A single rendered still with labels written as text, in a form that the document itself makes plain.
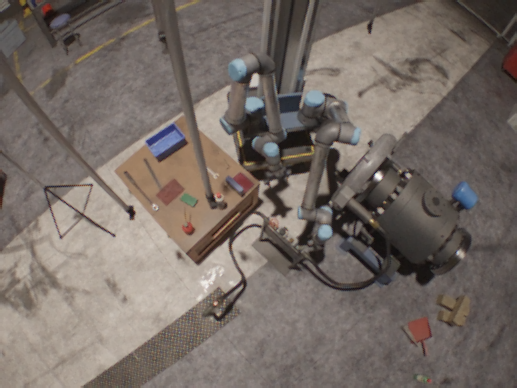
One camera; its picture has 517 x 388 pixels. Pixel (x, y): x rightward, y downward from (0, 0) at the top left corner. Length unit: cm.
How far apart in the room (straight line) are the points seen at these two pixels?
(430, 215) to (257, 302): 156
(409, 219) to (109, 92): 360
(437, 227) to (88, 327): 305
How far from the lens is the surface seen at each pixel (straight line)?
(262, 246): 257
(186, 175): 233
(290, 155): 259
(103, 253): 288
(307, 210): 183
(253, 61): 155
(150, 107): 349
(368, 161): 199
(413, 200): 214
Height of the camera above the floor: 252
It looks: 67 degrees down
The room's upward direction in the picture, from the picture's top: 8 degrees clockwise
